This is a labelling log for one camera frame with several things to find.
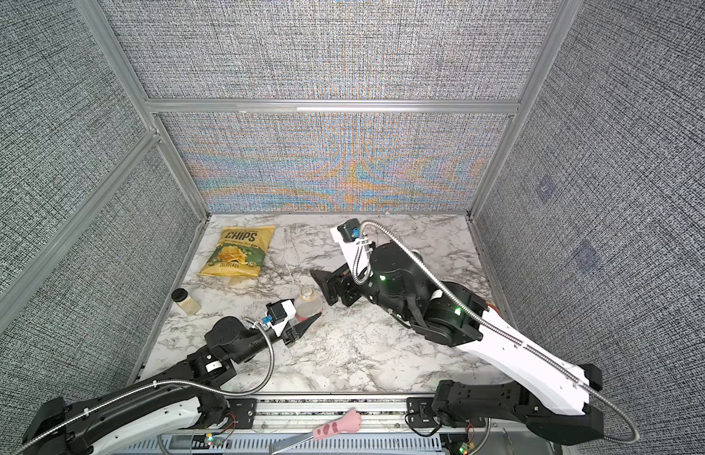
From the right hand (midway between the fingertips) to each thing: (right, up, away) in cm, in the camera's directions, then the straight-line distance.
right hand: (329, 257), depth 55 cm
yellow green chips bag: (-34, -1, +44) cm, 56 cm away
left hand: (-4, -10, +12) cm, 16 cm away
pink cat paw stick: (+4, -41, +15) cm, 44 cm away
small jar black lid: (-46, -15, +31) cm, 58 cm away
